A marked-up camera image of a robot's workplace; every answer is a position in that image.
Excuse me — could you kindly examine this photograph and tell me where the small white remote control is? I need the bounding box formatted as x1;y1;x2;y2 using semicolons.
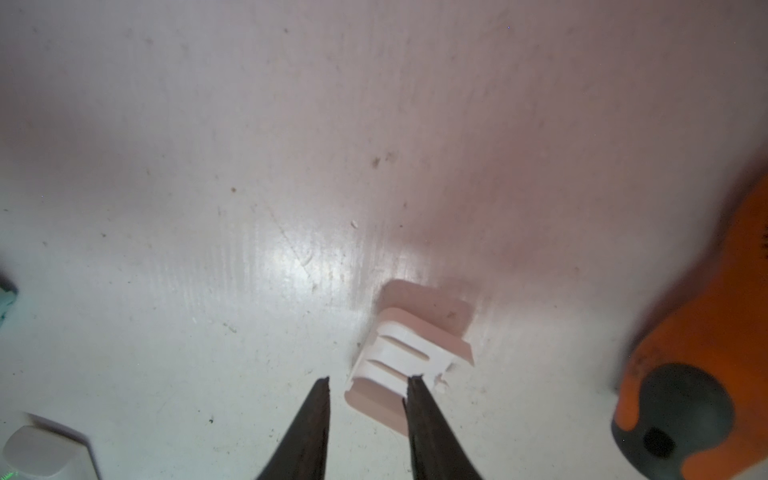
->
1;425;99;480

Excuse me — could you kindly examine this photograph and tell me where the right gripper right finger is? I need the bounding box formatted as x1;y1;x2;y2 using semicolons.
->
403;376;481;480

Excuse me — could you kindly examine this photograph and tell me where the mint green alarm clock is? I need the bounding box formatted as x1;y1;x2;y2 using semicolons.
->
0;282;18;325

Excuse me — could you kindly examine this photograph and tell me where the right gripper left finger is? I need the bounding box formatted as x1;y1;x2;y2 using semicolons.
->
257;377;331;480

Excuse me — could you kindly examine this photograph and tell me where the white battery cover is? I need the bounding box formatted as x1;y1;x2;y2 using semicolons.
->
344;307;474;435

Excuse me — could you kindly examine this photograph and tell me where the orange black screwdriver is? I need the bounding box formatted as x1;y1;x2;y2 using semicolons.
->
611;179;767;479

